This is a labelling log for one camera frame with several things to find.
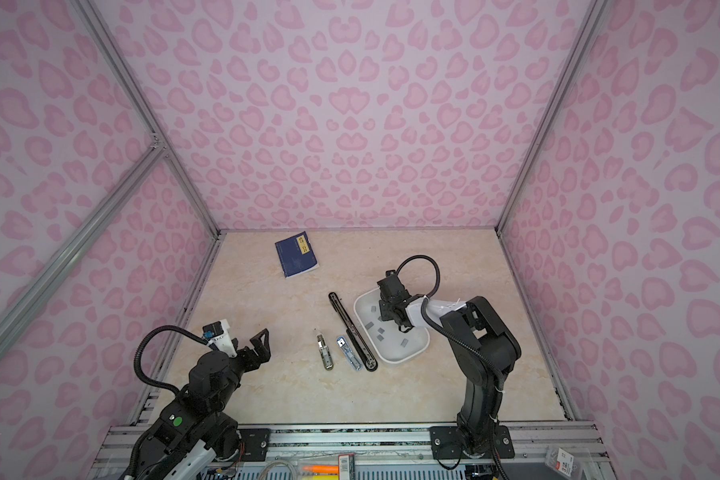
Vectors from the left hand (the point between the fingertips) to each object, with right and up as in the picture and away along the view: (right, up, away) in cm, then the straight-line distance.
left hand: (254, 332), depth 77 cm
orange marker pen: (+18, -30, -8) cm, 36 cm away
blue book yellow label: (+2, +20, +33) cm, 39 cm away
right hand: (+37, +4, +21) cm, 43 cm away
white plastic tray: (+37, -7, +12) cm, 39 cm away
